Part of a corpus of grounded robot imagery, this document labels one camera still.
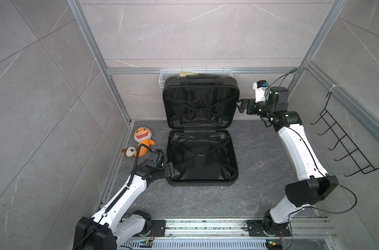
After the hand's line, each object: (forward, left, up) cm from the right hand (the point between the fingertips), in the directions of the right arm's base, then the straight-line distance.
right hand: (245, 101), depth 75 cm
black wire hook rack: (-33, -39, -6) cm, 52 cm away
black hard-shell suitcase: (+8, +22, -13) cm, 27 cm away
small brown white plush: (-5, +67, -35) cm, 76 cm away
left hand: (-21, +40, -28) cm, 53 cm away
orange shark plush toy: (+4, +60, -30) cm, 67 cm away
